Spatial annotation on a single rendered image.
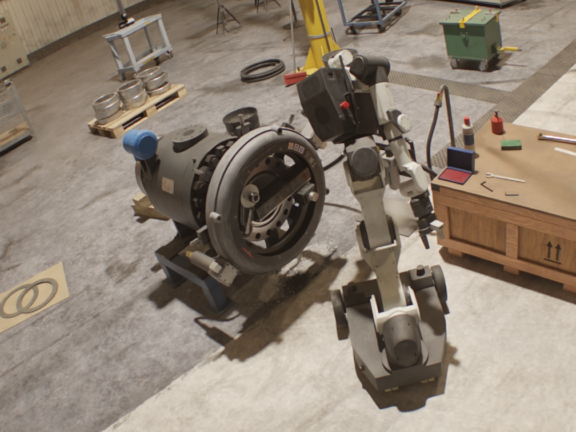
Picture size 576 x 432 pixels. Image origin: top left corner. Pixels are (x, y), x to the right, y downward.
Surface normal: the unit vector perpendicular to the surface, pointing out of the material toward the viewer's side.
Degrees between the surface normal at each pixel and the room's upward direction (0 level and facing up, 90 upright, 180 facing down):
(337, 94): 63
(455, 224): 90
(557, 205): 0
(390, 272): 23
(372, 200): 76
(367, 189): 11
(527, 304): 0
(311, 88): 68
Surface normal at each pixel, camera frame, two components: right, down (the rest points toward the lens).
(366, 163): -0.13, -0.06
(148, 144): 0.69, 0.22
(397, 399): -0.25, -0.82
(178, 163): -0.59, -0.37
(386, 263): -0.22, -0.54
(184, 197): -0.72, 0.19
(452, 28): -0.62, 0.55
